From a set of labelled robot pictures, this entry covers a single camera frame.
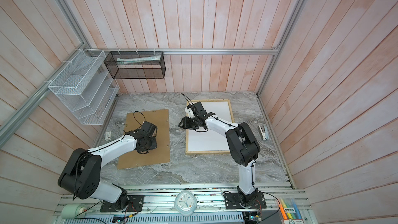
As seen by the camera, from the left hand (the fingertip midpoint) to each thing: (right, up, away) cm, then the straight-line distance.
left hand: (152, 147), depth 90 cm
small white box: (-30, +6, +7) cm, 31 cm away
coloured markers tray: (+70, -25, -20) cm, 77 cm away
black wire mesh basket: (-16, +54, +16) cm, 58 cm away
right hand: (+17, +13, +3) cm, 22 cm away
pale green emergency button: (-28, -21, -25) cm, 43 cm away
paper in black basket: (-17, +52, 0) cm, 54 cm away
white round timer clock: (+21, -21, -19) cm, 36 cm away
